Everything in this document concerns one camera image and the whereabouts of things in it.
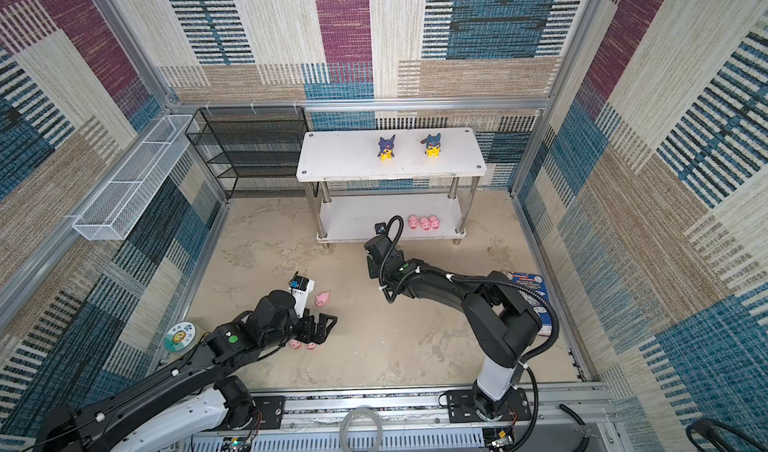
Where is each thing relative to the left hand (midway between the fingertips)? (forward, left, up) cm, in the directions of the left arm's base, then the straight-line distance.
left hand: (324, 312), depth 78 cm
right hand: (+18, -15, -3) cm, 23 cm away
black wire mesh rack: (+59, +32, +6) cm, 68 cm away
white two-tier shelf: (+59, -30, -10) cm, 67 cm away
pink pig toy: (+8, +3, -9) cm, 12 cm away
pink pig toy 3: (+31, -29, -2) cm, 42 cm away
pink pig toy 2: (-5, +5, -10) cm, 13 cm away
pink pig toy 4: (+31, -32, -2) cm, 45 cm away
